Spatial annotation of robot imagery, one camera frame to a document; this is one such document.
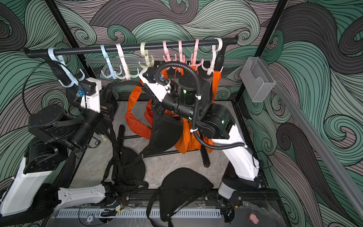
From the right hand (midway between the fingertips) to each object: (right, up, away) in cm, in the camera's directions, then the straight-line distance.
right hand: (143, 87), depth 44 cm
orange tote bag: (+16, -23, +28) cm, 40 cm away
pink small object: (+47, -59, +22) cm, 79 cm away
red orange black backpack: (-8, -18, +30) cm, 36 cm away
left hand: (-12, 0, +2) cm, 13 cm away
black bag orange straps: (+13, -50, +32) cm, 61 cm away
